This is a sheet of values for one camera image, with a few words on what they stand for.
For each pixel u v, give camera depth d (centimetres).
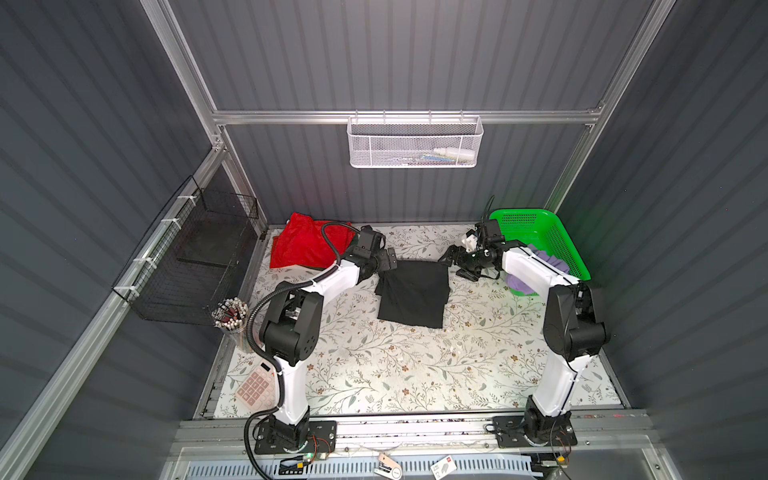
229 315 76
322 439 72
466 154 91
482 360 87
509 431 74
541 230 114
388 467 68
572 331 51
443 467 69
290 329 52
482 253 73
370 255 77
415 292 96
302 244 108
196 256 74
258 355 50
